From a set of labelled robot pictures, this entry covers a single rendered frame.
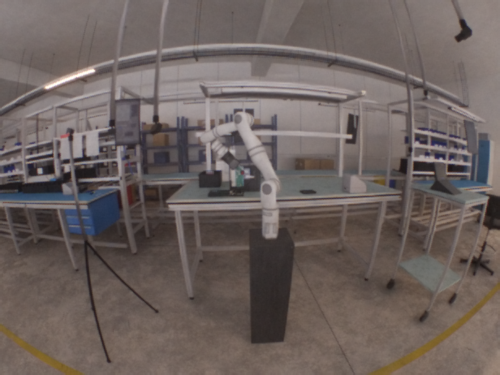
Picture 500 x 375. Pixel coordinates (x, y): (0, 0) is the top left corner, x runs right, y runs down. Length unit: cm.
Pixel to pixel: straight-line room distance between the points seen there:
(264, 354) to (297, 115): 558
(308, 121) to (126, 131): 492
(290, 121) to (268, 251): 510
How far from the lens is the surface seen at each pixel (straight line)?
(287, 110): 599
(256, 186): 166
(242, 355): 161
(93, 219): 235
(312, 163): 506
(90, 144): 295
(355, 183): 173
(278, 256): 115
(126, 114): 241
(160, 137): 557
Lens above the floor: 136
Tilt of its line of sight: 11 degrees down
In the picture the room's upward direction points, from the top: 1 degrees counter-clockwise
